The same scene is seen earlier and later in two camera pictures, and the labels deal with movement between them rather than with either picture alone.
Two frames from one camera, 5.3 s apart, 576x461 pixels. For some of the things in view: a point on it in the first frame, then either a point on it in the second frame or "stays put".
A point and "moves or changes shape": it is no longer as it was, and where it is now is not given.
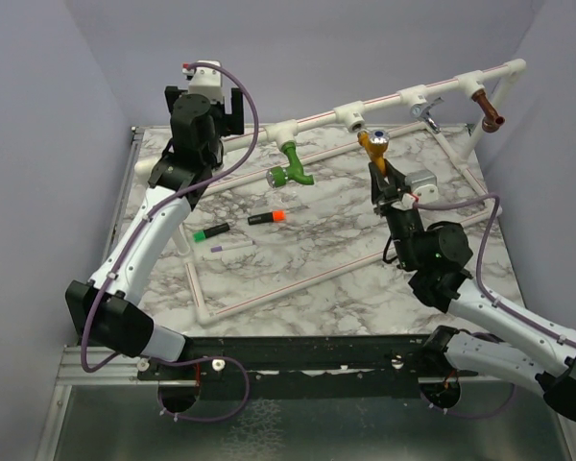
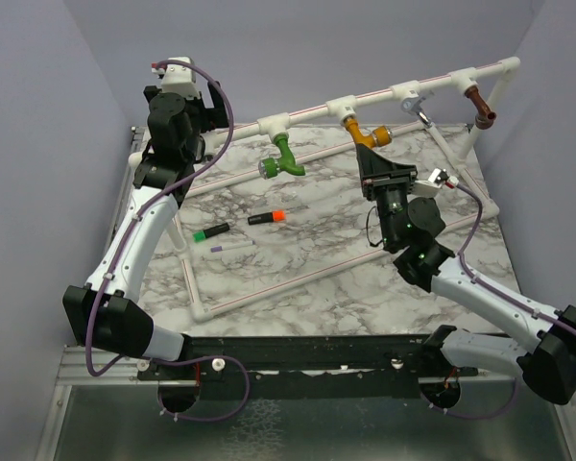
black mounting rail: x=301 y=367 stays put
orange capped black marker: x=269 y=217 stays put
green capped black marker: x=210 y=231 stays put
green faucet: x=277 y=177 to x=270 y=167
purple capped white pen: x=232 y=246 stays put
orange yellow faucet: x=375 y=143 moves or changes shape
